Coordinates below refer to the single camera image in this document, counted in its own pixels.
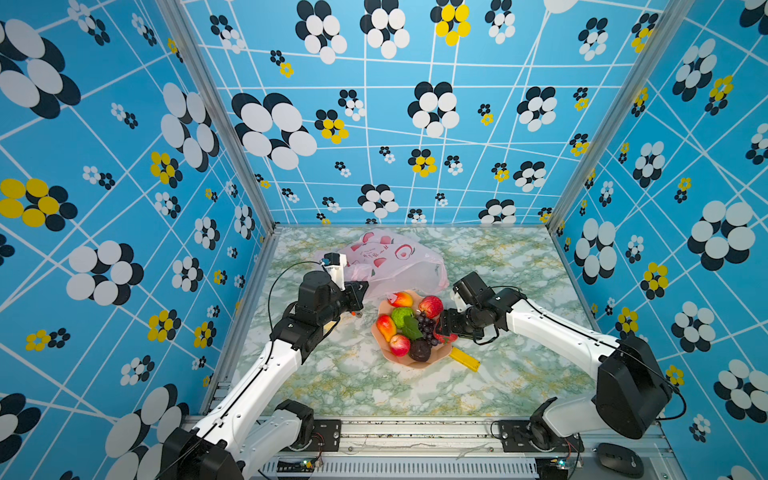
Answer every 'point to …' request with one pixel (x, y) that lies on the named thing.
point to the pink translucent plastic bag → (391, 263)
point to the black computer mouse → (620, 459)
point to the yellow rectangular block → (465, 359)
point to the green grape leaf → (410, 329)
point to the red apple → (431, 306)
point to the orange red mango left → (386, 327)
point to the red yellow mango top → (401, 299)
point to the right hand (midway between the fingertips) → (446, 331)
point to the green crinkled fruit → (398, 314)
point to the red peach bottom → (399, 345)
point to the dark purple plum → (420, 350)
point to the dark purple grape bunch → (426, 326)
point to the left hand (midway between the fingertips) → (370, 283)
